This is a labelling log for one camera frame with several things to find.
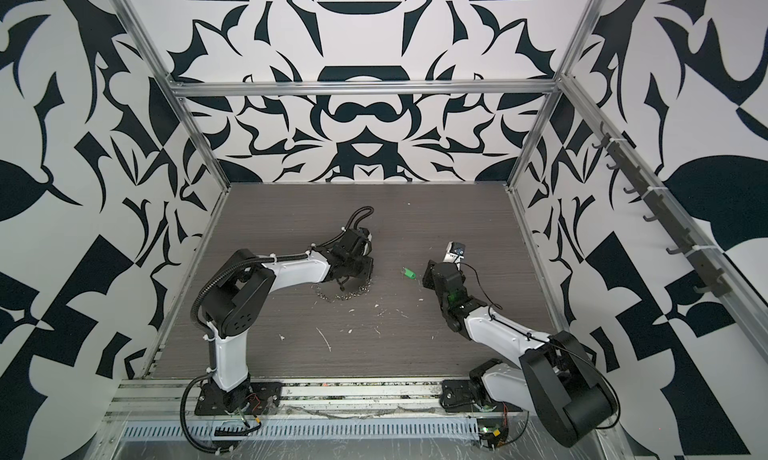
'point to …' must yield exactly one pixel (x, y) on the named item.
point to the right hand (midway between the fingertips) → (437, 261)
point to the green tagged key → (409, 273)
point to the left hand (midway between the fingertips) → (373, 260)
